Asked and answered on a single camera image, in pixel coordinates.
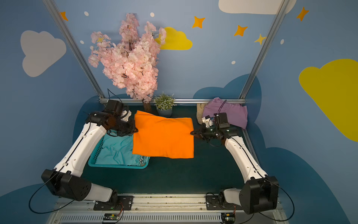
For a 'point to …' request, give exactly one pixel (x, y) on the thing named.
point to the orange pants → (168, 137)
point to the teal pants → (118, 150)
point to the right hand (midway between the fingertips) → (194, 131)
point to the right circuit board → (228, 217)
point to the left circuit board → (111, 217)
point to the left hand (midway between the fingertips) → (137, 128)
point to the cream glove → (199, 112)
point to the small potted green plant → (164, 103)
